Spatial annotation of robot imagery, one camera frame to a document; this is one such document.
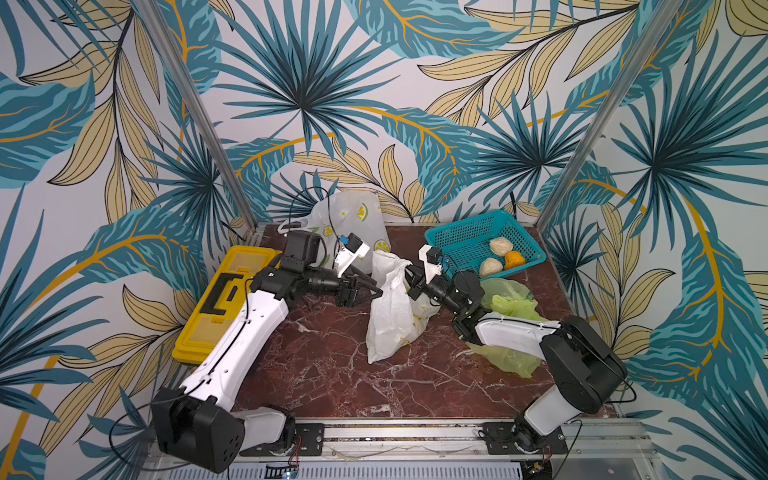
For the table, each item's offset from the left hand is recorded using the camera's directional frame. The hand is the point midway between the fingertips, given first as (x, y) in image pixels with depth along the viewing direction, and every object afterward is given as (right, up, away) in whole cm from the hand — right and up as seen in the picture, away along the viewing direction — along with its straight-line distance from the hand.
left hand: (374, 293), depth 67 cm
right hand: (+6, +7, +11) cm, 14 cm away
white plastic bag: (-15, +24, +42) cm, 51 cm away
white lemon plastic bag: (+5, -7, +8) cm, 11 cm away
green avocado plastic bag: (+35, -3, +14) cm, 38 cm away
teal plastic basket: (+33, +13, +47) cm, 59 cm away
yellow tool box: (-41, -3, +11) cm, 43 cm away
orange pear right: (+47, +7, +36) cm, 59 cm away
